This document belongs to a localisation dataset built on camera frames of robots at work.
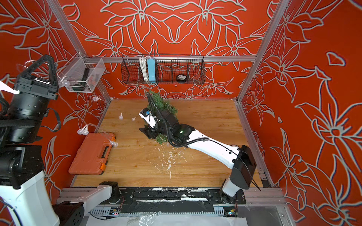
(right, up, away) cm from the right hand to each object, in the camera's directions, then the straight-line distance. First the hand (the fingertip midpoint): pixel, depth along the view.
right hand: (140, 124), depth 68 cm
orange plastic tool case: (-34, -21, +15) cm, 42 cm away
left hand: (-11, +20, -35) cm, 42 cm away
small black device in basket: (+21, +30, +28) cm, 46 cm away
